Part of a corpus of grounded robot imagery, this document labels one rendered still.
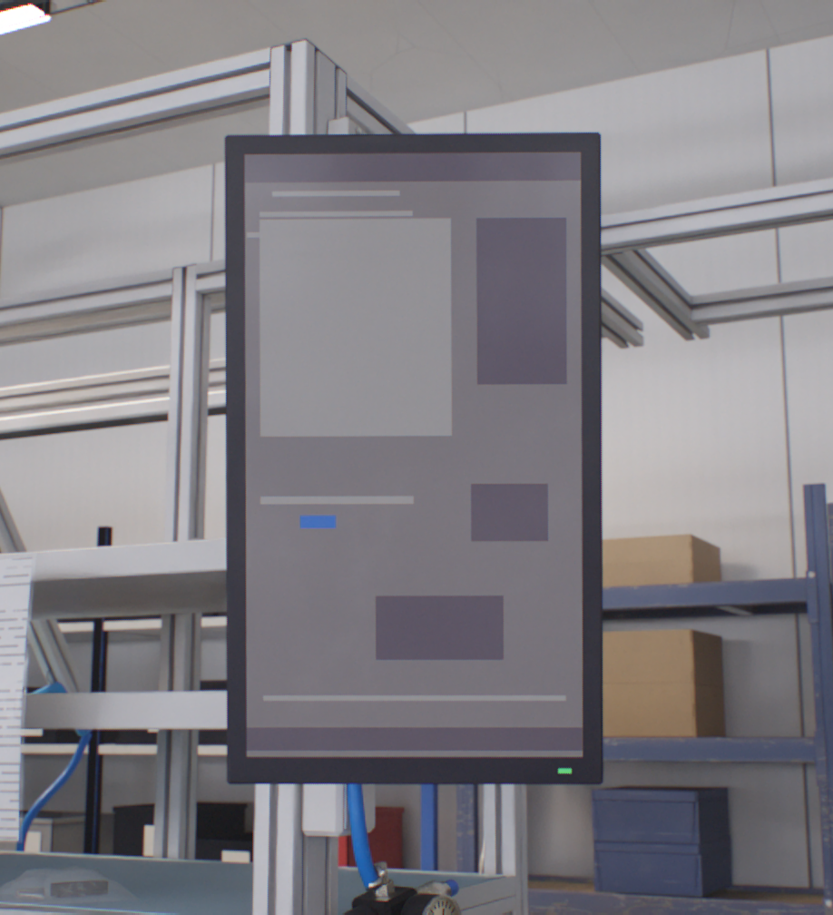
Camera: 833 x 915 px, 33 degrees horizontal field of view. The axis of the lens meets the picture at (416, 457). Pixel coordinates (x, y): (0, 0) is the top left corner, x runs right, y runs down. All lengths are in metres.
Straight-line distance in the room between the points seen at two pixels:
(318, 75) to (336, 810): 0.77
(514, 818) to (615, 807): 2.47
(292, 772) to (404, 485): 0.24
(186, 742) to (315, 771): 1.03
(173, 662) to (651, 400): 3.00
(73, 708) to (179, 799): 0.52
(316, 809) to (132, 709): 0.31
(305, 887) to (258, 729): 0.32
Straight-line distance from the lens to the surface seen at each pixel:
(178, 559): 1.58
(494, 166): 1.12
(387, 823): 4.88
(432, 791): 4.44
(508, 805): 1.88
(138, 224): 6.17
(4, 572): 1.60
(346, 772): 1.12
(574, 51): 5.11
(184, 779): 2.14
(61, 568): 1.68
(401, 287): 1.10
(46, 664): 2.81
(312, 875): 1.42
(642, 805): 4.32
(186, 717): 1.56
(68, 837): 5.39
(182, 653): 2.14
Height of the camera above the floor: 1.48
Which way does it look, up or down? 11 degrees up
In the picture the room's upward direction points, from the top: straight up
